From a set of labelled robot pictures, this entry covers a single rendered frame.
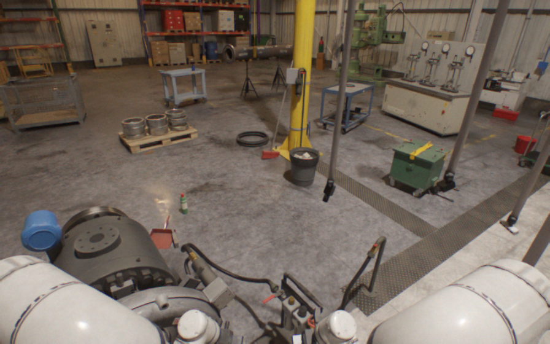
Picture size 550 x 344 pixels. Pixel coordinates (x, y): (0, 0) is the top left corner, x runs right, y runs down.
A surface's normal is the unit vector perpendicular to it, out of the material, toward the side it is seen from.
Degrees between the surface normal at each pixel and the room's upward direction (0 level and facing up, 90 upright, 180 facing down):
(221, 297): 90
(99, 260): 5
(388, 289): 0
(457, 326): 21
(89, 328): 32
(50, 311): 9
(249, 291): 0
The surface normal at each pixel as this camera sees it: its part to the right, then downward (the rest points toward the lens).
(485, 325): 0.11, -0.62
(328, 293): 0.02, -0.88
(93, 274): -0.15, -0.80
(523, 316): 0.27, -0.41
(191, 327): -0.11, -0.61
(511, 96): -0.85, 0.23
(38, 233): 0.62, 0.38
